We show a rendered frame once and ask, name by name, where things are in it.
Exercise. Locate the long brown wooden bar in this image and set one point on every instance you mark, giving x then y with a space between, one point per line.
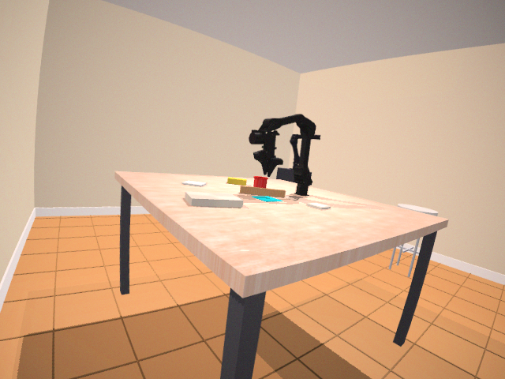
263 191

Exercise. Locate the cream flat square tile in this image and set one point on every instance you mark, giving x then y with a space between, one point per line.
318 206

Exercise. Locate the white flat square pad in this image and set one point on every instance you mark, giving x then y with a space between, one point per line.
192 183

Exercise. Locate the beige flat slab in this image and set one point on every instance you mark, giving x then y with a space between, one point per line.
213 199

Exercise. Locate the yellow rectangular block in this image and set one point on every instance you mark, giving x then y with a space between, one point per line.
237 181

